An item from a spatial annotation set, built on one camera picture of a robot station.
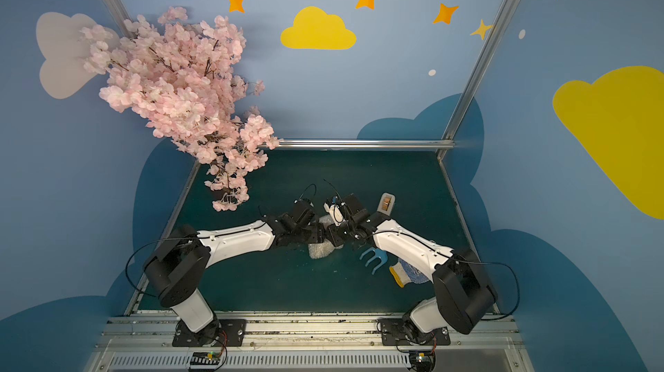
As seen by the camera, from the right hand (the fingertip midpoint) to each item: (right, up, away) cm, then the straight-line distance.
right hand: (336, 229), depth 86 cm
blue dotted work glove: (+24, -15, 0) cm, 28 cm away
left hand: (-5, -1, +4) cm, 7 cm away
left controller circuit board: (-38, -35, -13) cm, 54 cm away
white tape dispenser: (+20, +8, +13) cm, 25 cm away
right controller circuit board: (+25, -36, -13) cm, 45 cm away
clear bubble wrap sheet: (-5, -6, -3) cm, 8 cm away
